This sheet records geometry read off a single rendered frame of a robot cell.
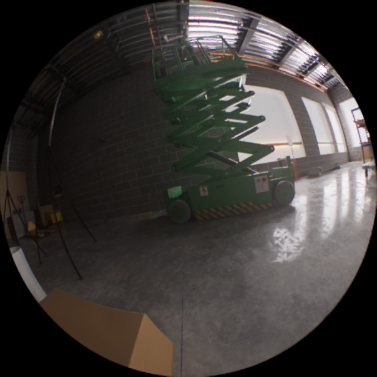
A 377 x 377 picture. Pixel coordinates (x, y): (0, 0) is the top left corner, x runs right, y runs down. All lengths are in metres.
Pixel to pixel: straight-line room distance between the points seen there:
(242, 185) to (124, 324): 1.47
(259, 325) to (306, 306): 0.20
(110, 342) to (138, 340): 0.06
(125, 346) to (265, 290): 0.55
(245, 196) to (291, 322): 1.31
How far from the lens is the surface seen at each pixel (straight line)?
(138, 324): 0.34
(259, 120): 1.87
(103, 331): 0.37
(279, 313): 0.60
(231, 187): 1.48
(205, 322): 0.58
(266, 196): 1.63
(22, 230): 5.35
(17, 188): 6.82
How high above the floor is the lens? 0.52
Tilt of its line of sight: 3 degrees down
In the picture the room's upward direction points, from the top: 12 degrees counter-clockwise
